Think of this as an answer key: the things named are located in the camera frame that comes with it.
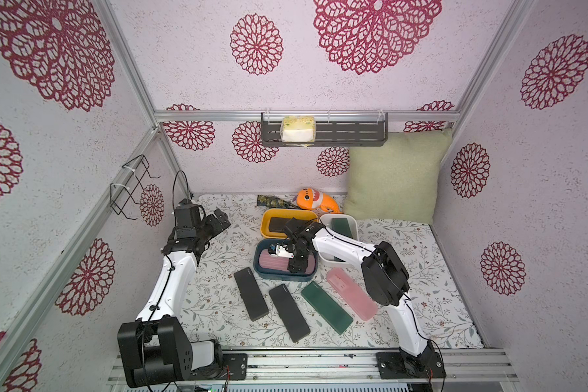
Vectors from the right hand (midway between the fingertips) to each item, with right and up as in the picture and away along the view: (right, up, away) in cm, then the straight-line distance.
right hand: (291, 256), depth 95 cm
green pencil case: (+22, +11, +10) cm, 27 cm away
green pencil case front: (+15, -18, -12) cm, 26 cm away
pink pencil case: (-4, -1, -9) cm, 10 cm away
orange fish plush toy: (+9, +23, +14) cm, 29 cm away
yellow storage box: (+4, +17, +14) cm, 22 cm away
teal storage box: (-5, -7, -5) cm, 10 cm away
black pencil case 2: (-1, -18, -11) cm, 21 cm away
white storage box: (+15, +14, +12) cm, 24 cm away
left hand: (-26, +14, -11) cm, 31 cm away
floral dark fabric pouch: (-9, +22, +18) cm, 30 cm away
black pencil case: (-15, -13, -8) cm, 21 cm away
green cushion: (+43, +29, +4) cm, 52 cm away
